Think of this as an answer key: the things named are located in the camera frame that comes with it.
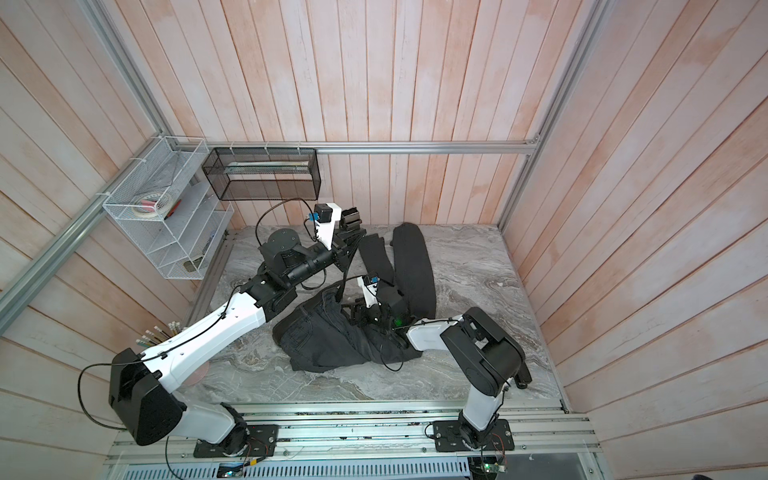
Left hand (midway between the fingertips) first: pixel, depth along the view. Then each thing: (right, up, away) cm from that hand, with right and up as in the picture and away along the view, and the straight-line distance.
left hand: (365, 235), depth 68 cm
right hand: (-6, -19, +22) cm, 30 cm away
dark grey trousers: (-10, -26, +16) cm, 32 cm away
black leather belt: (-7, -15, +14) cm, 22 cm away
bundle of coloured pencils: (-55, -25, +9) cm, 61 cm away
